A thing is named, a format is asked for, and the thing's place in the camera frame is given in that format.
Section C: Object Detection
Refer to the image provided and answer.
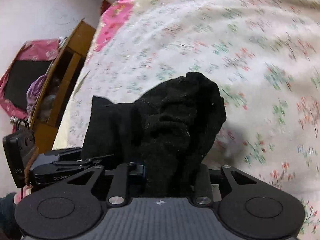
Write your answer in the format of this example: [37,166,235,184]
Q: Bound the black pants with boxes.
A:
[81,72,226,197]

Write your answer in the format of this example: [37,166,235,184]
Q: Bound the metal cylinder on cabinet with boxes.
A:
[10,116,19,125]

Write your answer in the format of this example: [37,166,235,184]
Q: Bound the purple knitted cloth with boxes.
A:
[26,74,47,116]

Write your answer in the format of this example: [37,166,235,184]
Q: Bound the grey clothes in cabinet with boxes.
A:
[39,78,60,122]

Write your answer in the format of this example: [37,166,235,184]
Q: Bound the wooden bedside cabinet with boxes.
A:
[30,20,95,153]

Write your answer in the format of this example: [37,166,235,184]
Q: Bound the pink floral cloth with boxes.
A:
[1,39,60,119]

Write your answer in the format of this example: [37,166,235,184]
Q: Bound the floral bed sheet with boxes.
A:
[53,0,319,239]

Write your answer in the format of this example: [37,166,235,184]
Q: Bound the black camera box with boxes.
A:
[3,129,38,188]

